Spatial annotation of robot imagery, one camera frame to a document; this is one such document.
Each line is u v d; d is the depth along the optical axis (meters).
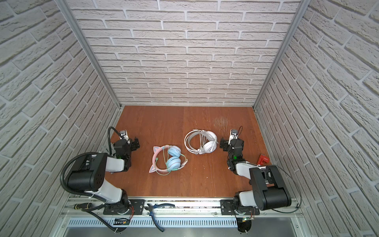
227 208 0.73
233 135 0.78
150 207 0.74
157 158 0.90
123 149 0.72
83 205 0.73
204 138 1.01
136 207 0.73
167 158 0.83
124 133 0.81
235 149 0.68
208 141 0.89
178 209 0.74
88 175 0.45
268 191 0.44
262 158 0.90
